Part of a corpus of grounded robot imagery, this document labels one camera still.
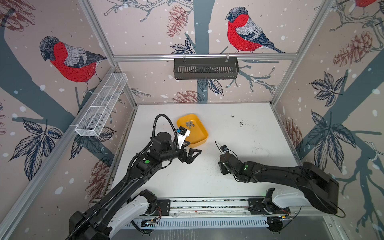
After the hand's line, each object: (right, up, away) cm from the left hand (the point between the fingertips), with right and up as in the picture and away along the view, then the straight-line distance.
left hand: (194, 148), depth 69 cm
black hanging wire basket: (+8, +49, +35) cm, 60 cm away
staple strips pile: (-4, +9, +39) cm, 40 cm away
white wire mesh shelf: (-51, +21, +10) cm, 56 cm away
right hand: (+15, -14, +18) cm, 27 cm away
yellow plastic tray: (+3, +2, +36) cm, 36 cm away
